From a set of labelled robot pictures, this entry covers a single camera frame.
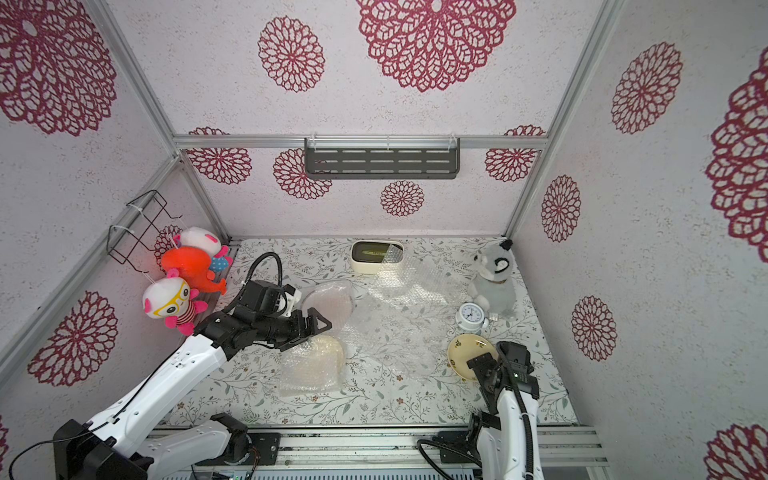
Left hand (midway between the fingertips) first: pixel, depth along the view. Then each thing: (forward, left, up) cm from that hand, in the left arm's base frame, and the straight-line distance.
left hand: (320, 333), depth 75 cm
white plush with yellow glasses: (+10, +41, +1) cm, 42 cm away
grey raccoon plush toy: (+19, -50, -6) cm, 54 cm away
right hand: (-5, -43, -15) cm, 46 cm away
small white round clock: (+13, -44, -15) cm, 48 cm away
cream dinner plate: (+4, -41, -18) cm, 45 cm away
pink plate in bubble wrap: (+20, +1, -17) cm, 26 cm away
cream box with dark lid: (+37, -10, -15) cm, 41 cm away
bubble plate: (-3, +3, -15) cm, 15 cm away
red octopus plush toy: (+21, +40, +1) cm, 46 cm away
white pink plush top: (+32, +41, 0) cm, 52 cm away
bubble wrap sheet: (+17, -22, -19) cm, 33 cm away
